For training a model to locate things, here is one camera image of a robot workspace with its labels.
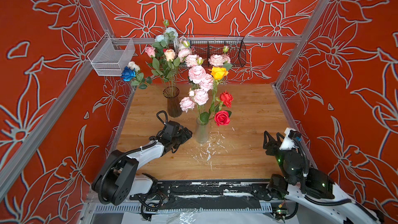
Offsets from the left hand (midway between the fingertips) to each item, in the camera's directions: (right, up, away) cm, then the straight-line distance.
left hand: (189, 135), depth 88 cm
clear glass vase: (+8, +3, -3) cm, 9 cm away
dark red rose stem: (+18, +21, -20) cm, 34 cm away
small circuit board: (+42, -31, -20) cm, 56 cm away
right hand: (+36, +6, -21) cm, 42 cm away
